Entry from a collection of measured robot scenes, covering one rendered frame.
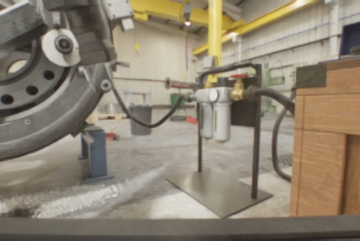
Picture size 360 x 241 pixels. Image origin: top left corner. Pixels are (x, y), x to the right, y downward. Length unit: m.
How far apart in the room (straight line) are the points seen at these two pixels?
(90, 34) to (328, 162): 0.54
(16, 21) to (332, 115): 0.79
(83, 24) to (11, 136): 0.40
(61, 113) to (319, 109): 0.68
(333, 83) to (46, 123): 0.73
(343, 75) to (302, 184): 0.23
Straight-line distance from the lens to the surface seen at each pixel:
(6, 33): 0.72
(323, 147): 0.45
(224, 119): 0.81
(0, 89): 0.85
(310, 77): 0.46
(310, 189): 0.48
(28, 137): 0.71
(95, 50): 0.48
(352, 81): 0.44
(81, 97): 0.70
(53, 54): 0.71
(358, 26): 0.66
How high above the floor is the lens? 0.39
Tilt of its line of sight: 5 degrees down
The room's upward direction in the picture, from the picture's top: straight up
